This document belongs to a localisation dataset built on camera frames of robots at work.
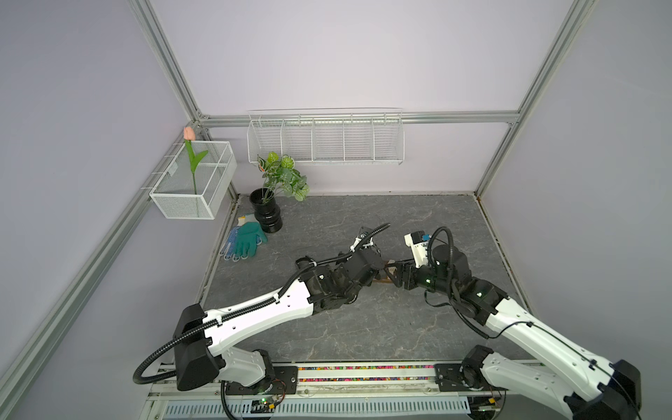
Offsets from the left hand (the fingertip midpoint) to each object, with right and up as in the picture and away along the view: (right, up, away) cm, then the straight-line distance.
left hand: (363, 256), depth 72 cm
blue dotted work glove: (-52, 0, +32) cm, 61 cm away
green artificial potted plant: (-27, +25, +15) cm, 40 cm away
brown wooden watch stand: (+6, -5, -4) cm, 9 cm away
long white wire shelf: (-10, +42, +26) cm, 50 cm away
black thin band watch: (-20, -5, +26) cm, 33 cm away
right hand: (+7, -2, +1) cm, 8 cm away
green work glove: (-45, +3, +33) cm, 56 cm away
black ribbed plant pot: (-36, +13, +28) cm, 48 cm away
